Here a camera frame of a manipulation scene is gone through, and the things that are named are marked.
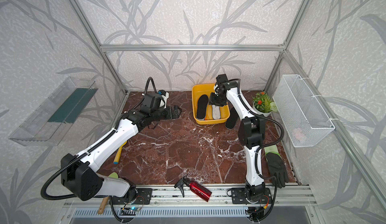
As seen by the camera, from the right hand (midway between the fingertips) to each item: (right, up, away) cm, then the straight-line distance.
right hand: (211, 102), depth 95 cm
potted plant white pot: (+32, -2, -2) cm, 32 cm away
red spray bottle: (-8, -43, -22) cm, 49 cm away
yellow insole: (-1, -7, +11) cm, 13 cm away
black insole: (-6, -3, +10) cm, 12 cm away
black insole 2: (+15, -12, +6) cm, 20 cm away
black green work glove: (+36, -36, -13) cm, 52 cm away
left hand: (-20, -5, -15) cm, 26 cm away
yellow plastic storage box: (-2, +11, +24) cm, 26 cm away
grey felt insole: (+4, -7, +10) cm, 13 cm away
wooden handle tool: (-53, -49, -25) cm, 76 cm away
